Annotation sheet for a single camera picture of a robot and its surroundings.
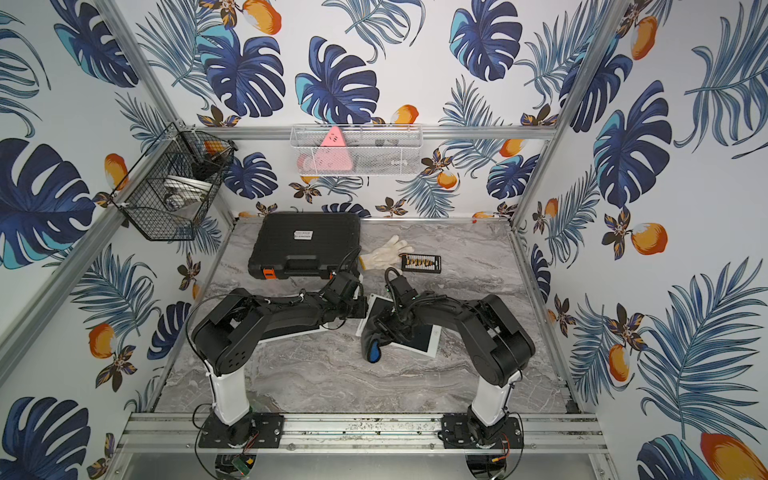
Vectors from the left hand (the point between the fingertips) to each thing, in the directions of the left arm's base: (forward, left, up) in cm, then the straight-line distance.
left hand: (367, 309), depth 96 cm
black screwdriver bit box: (+19, -18, +2) cm, 26 cm away
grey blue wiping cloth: (-12, -3, +5) cm, 14 cm away
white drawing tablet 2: (-7, +14, -1) cm, 16 cm away
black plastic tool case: (+20, +25, +6) cm, 32 cm away
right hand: (-8, -3, +1) cm, 9 cm away
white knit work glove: (+22, -5, 0) cm, 23 cm away
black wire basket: (+36, +60, +30) cm, 76 cm away
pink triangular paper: (+33, +13, +35) cm, 50 cm away
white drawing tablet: (-9, -18, 0) cm, 20 cm away
